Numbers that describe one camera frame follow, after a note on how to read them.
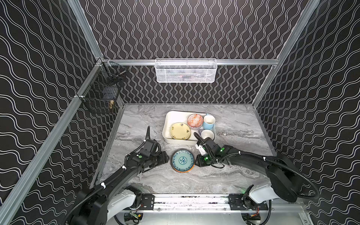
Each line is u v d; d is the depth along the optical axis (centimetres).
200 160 75
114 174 50
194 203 76
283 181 43
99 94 94
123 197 58
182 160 88
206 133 94
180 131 103
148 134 67
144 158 59
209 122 100
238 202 74
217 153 65
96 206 40
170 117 104
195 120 103
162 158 73
